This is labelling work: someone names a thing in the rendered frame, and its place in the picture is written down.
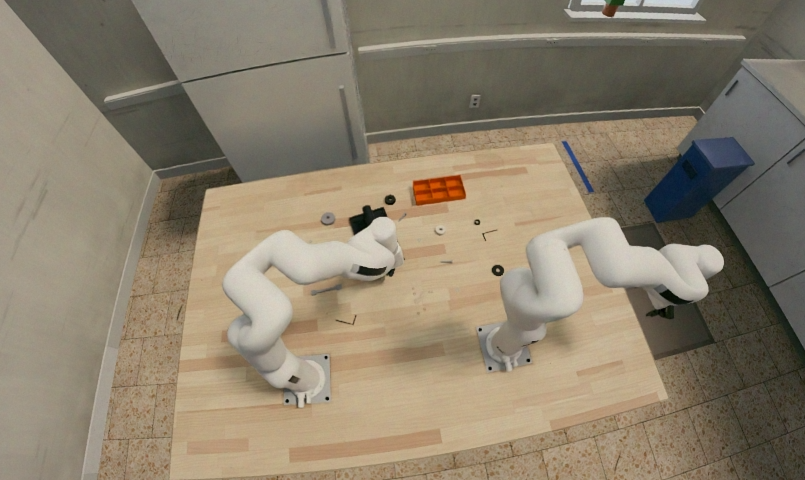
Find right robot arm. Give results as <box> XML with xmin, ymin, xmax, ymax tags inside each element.
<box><xmin>486</xmin><ymin>218</ymin><xmax>724</xmax><ymax>372</ymax></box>

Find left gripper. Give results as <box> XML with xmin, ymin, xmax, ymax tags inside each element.
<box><xmin>391</xmin><ymin>242</ymin><xmax>405</xmax><ymax>274</ymax></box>

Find black flat plate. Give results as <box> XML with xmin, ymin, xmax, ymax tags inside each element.
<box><xmin>349</xmin><ymin>205</ymin><xmax>388</xmax><ymax>235</ymax></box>

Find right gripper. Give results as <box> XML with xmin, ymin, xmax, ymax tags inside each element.
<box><xmin>646</xmin><ymin>292</ymin><xmax>674</xmax><ymax>319</ymax></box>

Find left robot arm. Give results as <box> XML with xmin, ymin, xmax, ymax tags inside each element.
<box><xmin>222</xmin><ymin>217</ymin><xmax>398</xmax><ymax>408</ymax></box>

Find orange compartment tray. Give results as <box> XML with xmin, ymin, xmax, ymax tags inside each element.
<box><xmin>413</xmin><ymin>175</ymin><xmax>467</xmax><ymax>206</ymax></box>

